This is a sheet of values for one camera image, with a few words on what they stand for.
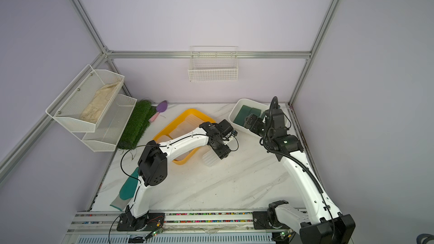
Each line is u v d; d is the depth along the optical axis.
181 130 1.04
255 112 1.14
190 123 1.07
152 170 0.53
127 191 0.82
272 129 0.53
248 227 0.73
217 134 0.66
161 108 1.18
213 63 1.04
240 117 1.11
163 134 0.98
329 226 0.37
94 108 0.77
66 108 0.67
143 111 1.08
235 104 1.11
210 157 0.85
